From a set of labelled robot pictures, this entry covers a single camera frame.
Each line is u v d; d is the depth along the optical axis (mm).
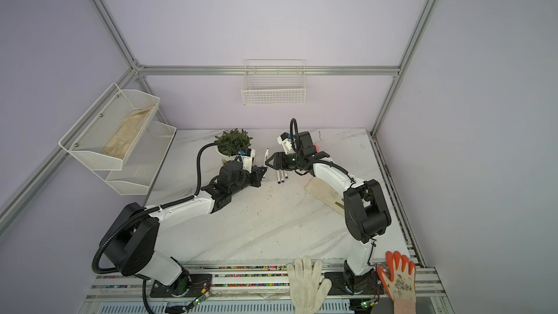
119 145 751
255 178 762
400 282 733
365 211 488
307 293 720
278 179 1010
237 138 931
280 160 782
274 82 956
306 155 715
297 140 717
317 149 732
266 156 860
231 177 665
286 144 820
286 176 1012
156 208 485
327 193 959
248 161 764
